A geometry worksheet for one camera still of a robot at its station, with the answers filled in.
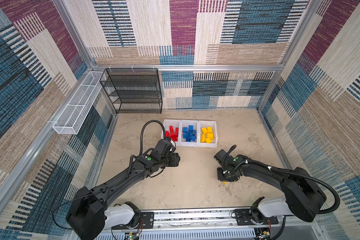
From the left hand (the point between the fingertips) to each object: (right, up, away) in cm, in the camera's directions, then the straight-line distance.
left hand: (177, 156), depth 81 cm
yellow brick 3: (+22, +10, +21) cm, 32 cm away
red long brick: (-8, +11, +24) cm, 27 cm away
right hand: (+26, -14, +4) cm, 30 cm away
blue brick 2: (+4, +14, +25) cm, 29 cm away
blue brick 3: (+10, +8, +20) cm, 24 cm away
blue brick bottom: (+7, +10, +21) cm, 24 cm away
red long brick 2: (-5, +14, +25) cm, 29 cm away
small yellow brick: (+26, -15, +4) cm, 31 cm away
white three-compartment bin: (+13, +17, +21) cm, 30 cm away
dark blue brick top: (+7, +7, +18) cm, 20 cm away
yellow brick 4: (+16, +8, +18) cm, 26 cm away
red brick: (-2, +8, +20) cm, 22 cm away
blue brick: (+9, +15, +26) cm, 31 cm away
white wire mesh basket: (-65, +20, +12) cm, 69 cm away
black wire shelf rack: (-33, +42, +29) cm, 60 cm away
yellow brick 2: (+18, +13, +23) cm, 32 cm away
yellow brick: (+22, +14, +24) cm, 35 cm away
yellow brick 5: (+20, +7, +18) cm, 27 cm away
